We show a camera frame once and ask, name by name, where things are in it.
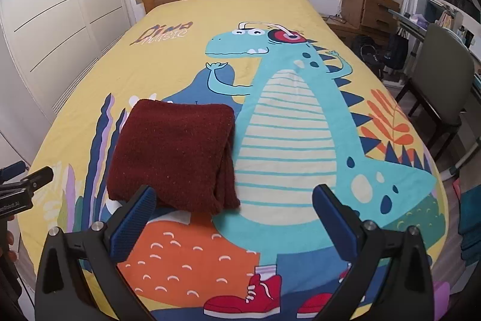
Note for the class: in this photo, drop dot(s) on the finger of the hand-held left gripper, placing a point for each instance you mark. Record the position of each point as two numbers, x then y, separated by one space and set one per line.
11 170
35 177

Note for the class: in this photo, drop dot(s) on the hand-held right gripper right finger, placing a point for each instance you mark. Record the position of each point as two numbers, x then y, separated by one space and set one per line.
334 219

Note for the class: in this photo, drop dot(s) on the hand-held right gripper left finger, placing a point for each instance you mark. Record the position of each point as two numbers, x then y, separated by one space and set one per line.
133 221

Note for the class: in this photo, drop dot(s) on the dark red knit sweater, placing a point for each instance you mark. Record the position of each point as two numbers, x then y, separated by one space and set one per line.
173 155

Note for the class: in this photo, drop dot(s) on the person's left hand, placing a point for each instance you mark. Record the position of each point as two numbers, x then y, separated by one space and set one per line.
7 244

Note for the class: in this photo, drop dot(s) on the yellow dinosaur printed blanket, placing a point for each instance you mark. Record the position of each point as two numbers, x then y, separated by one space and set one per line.
293 118

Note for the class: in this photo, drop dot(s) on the teal folded cloth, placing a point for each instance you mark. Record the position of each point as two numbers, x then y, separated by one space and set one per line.
471 223

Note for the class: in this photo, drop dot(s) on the white wardrobe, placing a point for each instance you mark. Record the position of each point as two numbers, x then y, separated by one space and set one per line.
56 24

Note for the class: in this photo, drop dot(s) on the black backpack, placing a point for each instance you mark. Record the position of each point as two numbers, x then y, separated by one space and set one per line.
368 56

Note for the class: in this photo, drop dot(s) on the dark blue bag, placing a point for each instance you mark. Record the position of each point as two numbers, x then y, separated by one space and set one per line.
396 50

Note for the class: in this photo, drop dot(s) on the grey study desk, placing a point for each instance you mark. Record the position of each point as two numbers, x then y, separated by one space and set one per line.
473 95

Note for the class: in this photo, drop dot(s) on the low wooden nightstand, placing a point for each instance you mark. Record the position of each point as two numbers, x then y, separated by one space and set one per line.
345 29

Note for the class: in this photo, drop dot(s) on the wooden drawer cabinet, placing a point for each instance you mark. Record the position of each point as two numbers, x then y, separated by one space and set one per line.
372 10

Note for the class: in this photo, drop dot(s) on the white desk lamp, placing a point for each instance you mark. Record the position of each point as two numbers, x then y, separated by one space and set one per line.
476 3

